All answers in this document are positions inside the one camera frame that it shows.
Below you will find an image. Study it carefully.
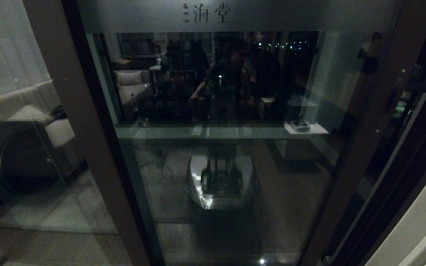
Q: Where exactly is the brown framed sliding glass door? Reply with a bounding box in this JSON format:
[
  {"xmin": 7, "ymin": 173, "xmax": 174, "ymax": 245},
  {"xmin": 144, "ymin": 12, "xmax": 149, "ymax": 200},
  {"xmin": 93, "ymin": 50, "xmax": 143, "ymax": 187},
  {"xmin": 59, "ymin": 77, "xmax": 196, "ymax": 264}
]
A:
[{"xmin": 63, "ymin": 0, "xmax": 426, "ymax": 266}]

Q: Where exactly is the recessed brown door handle plate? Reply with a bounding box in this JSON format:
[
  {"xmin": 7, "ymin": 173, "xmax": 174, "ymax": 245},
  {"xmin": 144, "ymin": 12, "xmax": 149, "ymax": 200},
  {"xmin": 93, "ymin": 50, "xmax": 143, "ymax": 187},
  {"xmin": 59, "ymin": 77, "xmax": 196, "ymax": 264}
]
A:
[{"xmin": 374, "ymin": 66, "xmax": 409, "ymax": 135}]

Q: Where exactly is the grey stone balcony sill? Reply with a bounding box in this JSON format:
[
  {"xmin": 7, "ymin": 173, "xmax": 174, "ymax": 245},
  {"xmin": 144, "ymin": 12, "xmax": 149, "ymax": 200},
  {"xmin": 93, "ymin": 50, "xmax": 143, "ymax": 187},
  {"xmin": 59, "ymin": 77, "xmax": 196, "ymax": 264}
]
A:
[{"xmin": 116, "ymin": 121, "xmax": 307, "ymax": 130}]

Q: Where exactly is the brown framed fixed glass door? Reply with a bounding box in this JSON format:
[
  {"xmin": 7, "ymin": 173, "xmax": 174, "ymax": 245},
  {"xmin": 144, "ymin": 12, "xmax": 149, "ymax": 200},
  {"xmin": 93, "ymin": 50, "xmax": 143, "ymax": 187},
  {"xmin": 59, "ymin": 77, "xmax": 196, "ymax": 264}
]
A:
[{"xmin": 0, "ymin": 0, "xmax": 151, "ymax": 266}]

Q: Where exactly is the dark door jamb frame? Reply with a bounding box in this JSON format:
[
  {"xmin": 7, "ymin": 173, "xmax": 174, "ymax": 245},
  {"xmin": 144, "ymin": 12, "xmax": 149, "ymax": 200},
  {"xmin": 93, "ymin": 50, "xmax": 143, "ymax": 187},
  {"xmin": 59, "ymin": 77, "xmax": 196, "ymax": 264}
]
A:
[{"xmin": 328, "ymin": 35, "xmax": 426, "ymax": 266}]

